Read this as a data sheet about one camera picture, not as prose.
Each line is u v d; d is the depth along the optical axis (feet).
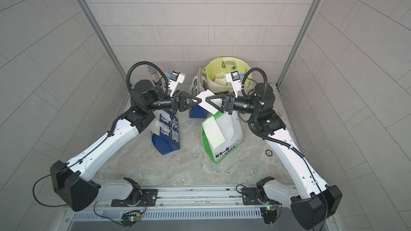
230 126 2.52
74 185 1.20
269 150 2.82
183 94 1.83
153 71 2.71
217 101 1.84
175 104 1.72
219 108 1.72
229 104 1.67
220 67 3.18
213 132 2.31
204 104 1.87
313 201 1.17
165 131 2.49
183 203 2.32
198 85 2.80
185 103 1.81
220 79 3.05
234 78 1.70
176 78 1.75
